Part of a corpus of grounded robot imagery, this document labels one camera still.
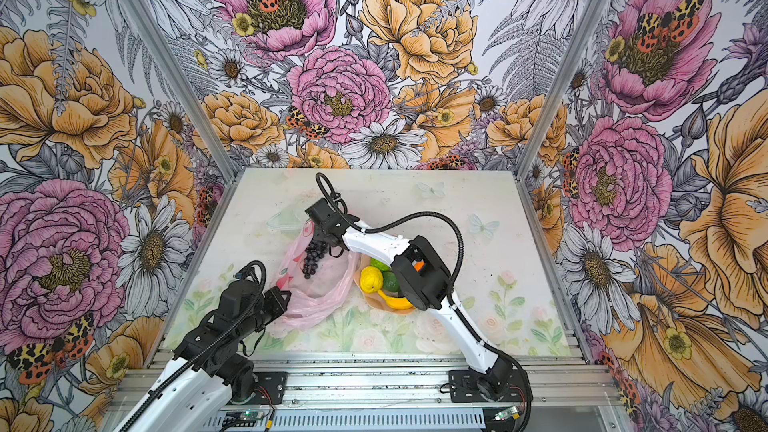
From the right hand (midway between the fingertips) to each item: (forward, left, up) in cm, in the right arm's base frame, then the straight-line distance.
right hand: (326, 235), depth 98 cm
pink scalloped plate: (-21, -16, -2) cm, 27 cm away
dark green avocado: (-17, -20, 0) cm, 26 cm away
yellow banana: (-23, -22, 0) cm, 32 cm away
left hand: (-23, +6, +2) cm, 24 cm away
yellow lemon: (-18, -15, +4) cm, 24 cm away
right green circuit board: (-48, -48, -6) cm, 68 cm away
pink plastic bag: (-23, -1, +2) cm, 23 cm away
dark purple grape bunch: (-5, +4, -2) cm, 7 cm away
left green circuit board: (-47, +15, -5) cm, 49 cm away
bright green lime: (-13, -17, +3) cm, 22 cm away
